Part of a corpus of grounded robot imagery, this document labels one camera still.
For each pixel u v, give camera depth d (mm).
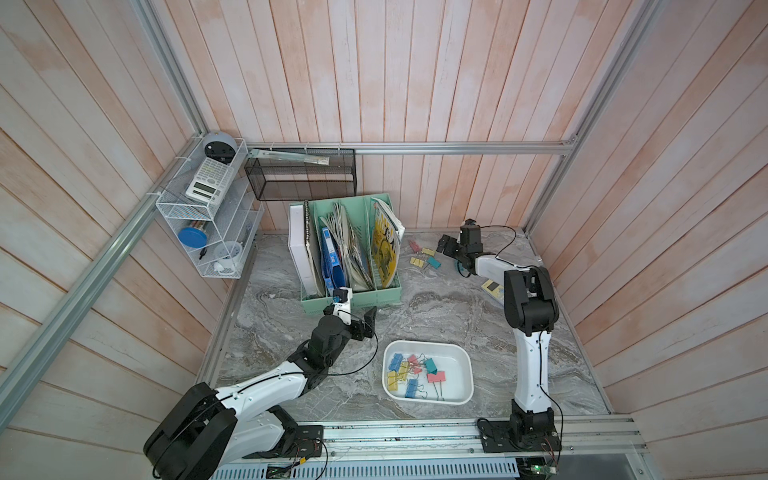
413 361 845
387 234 928
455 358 854
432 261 1107
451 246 1000
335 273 928
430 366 842
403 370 836
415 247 1142
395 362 848
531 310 611
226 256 837
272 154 920
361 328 729
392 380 816
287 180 1062
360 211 944
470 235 879
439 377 830
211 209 741
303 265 865
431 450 730
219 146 802
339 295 701
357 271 903
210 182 774
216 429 409
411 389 811
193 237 763
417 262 1105
